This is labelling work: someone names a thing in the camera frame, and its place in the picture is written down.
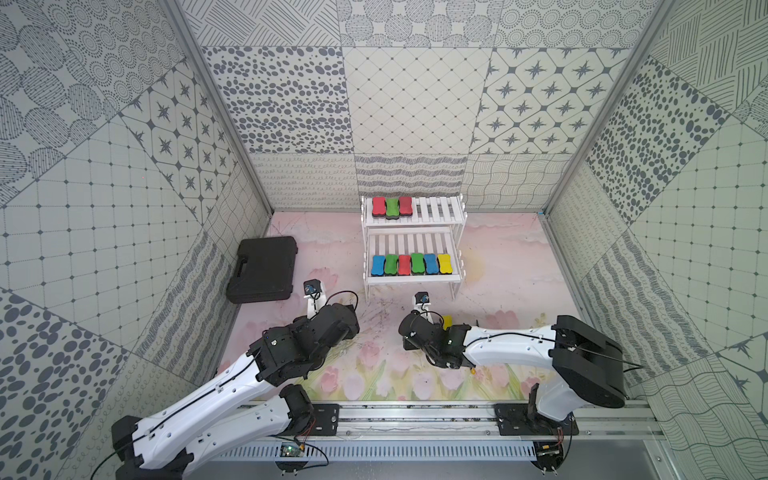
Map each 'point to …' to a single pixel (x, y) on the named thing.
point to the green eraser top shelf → (392, 208)
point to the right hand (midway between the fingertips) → (410, 328)
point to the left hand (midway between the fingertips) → (339, 309)
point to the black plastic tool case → (265, 270)
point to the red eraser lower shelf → (404, 265)
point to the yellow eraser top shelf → (447, 321)
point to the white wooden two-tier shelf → (413, 241)
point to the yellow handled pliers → (473, 371)
